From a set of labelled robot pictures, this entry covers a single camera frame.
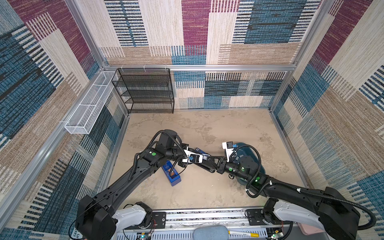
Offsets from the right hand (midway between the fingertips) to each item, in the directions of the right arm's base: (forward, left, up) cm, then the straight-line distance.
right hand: (207, 160), depth 74 cm
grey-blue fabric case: (-28, 0, -14) cm, 31 cm away
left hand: (+3, +4, +5) cm, 7 cm away
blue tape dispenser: (-1, +19, -12) cm, 23 cm away
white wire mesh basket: (+16, +57, +16) cm, 62 cm away
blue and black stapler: (+14, +3, -15) cm, 20 cm away
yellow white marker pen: (-29, -18, -17) cm, 38 cm away
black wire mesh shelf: (+56, +40, 0) cm, 69 cm away
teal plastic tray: (+14, -25, -15) cm, 32 cm away
